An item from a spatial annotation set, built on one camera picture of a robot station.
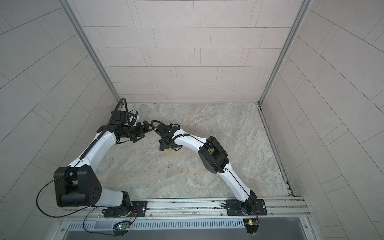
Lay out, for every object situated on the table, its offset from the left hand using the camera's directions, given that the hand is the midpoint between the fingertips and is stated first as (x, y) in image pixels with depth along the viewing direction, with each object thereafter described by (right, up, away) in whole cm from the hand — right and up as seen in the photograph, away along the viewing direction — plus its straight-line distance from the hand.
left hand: (152, 128), depth 83 cm
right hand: (+6, -13, +10) cm, 18 cm away
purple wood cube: (+4, -12, +1) cm, 12 cm away
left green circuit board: (-8, -41, -19) cm, 46 cm away
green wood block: (+31, -7, -23) cm, 40 cm away
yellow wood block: (+9, -12, 0) cm, 15 cm away
